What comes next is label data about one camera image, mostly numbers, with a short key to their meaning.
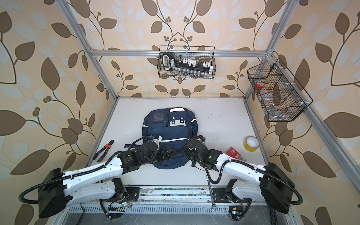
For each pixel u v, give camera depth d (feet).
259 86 2.64
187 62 2.74
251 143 3.07
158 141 2.40
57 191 1.32
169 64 2.84
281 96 2.43
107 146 3.01
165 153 2.27
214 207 2.32
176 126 3.01
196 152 2.00
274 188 1.34
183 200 2.42
